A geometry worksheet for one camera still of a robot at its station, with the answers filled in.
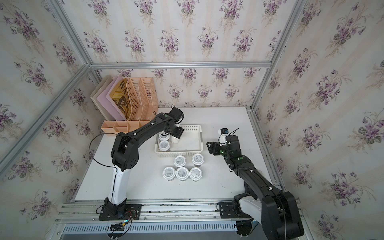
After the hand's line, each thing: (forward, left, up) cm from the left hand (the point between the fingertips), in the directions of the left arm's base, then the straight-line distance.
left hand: (178, 133), depth 97 cm
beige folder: (+24, +47, +23) cm, 57 cm away
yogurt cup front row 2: (-26, +4, -1) cm, 26 cm away
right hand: (-11, -22, +6) cm, 25 cm away
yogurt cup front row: (-9, +8, 0) cm, 12 cm away
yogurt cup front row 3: (-26, -4, 0) cm, 27 cm away
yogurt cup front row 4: (-27, -11, 0) cm, 29 cm away
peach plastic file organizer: (+31, +31, -4) cm, 44 cm away
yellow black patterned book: (+19, +39, +14) cm, 46 cm away
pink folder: (+10, +42, +20) cm, 48 cm away
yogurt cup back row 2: (-19, -2, 0) cm, 20 cm away
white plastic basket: (-4, -8, -7) cm, 11 cm away
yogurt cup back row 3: (-18, -12, -1) cm, 22 cm away
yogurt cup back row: (-4, +3, -2) cm, 5 cm away
